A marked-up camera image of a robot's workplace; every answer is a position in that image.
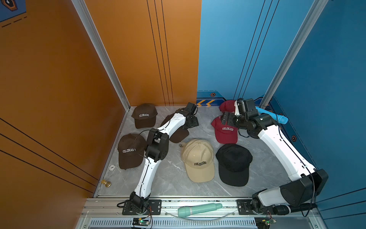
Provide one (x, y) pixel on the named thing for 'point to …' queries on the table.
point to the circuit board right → (264, 222)
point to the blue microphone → (281, 119)
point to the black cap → (234, 161)
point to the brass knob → (107, 184)
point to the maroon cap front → (224, 133)
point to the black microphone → (284, 209)
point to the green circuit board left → (137, 221)
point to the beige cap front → (198, 155)
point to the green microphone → (187, 211)
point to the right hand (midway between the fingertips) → (227, 119)
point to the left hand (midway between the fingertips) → (195, 122)
